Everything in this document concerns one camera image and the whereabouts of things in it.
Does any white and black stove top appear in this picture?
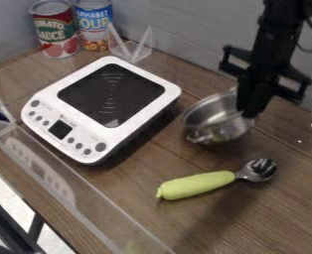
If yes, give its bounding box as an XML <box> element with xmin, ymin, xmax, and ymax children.
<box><xmin>21</xmin><ymin>57</ymin><xmax>181</xmax><ymax>165</ymax></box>

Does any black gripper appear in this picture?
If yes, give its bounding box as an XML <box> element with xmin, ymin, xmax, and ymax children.
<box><xmin>219</xmin><ymin>31</ymin><xmax>312</xmax><ymax>118</ymax></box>

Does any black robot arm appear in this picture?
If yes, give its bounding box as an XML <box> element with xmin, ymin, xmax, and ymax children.
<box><xmin>219</xmin><ymin>0</ymin><xmax>312</xmax><ymax>119</ymax></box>

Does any black table leg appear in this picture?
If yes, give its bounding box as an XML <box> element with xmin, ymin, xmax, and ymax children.
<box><xmin>0</xmin><ymin>204</ymin><xmax>46</xmax><ymax>254</ymax></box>

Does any silver pot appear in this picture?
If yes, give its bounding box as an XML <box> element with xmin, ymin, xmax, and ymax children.
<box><xmin>183</xmin><ymin>87</ymin><xmax>254</xmax><ymax>145</ymax></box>

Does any clear acrylic bracket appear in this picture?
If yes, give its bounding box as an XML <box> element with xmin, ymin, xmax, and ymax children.
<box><xmin>106</xmin><ymin>24</ymin><xmax>153</xmax><ymax>64</ymax></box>

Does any clear acrylic front panel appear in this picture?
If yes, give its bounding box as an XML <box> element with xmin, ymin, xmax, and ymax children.
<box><xmin>0</xmin><ymin>98</ymin><xmax>175</xmax><ymax>254</ymax></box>

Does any tomato sauce can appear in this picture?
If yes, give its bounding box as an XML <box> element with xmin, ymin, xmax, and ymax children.
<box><xmin>29</xmin><ymin>0</ymin><xmax>78</xmax><ymax>59</ymax></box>

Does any green handled metal spoon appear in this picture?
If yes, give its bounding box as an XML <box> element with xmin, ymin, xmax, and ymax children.
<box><xmin>156</xmin><ymin>159</ymin><xmax>276</xmax><ymax>200</ymax></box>

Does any alphabet soup can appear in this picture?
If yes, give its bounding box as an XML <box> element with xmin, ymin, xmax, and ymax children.
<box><xmin>74</xmin><ymin>0</ymin><xmax>112</xmax><ymax>52</ymax></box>

